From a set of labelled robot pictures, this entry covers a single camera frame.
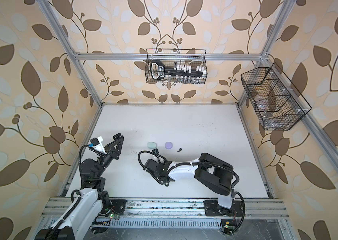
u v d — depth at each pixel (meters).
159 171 0.67
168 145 0.97
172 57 0.91
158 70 0.84
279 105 0.73
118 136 0.77
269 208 0.75
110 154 0.69
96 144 0.67
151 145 0.96
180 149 0.96
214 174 0.48
